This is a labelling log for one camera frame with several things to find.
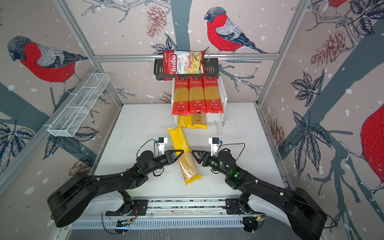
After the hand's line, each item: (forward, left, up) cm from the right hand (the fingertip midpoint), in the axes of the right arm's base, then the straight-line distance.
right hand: (192, 155), depth 75 cm
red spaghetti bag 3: (+20, -10, +19) cm, 30 cm away
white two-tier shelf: (+26, -11, 0) cm, 28 cm away
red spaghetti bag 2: (+23, -2, +19) cm, 30 cm away
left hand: (0, +4, +2) cm, 5 cm away
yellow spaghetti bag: (+21, +6, +2) cm, 22 cm away
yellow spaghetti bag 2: (+22, -3, +1) cm, 22 cm away
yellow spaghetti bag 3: (-7, +1, -3) cm, 7 cm away
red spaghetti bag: (+20, +6, +20) cm, 28 cm away
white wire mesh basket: (+9, +61, +17) cm, 63 cm away
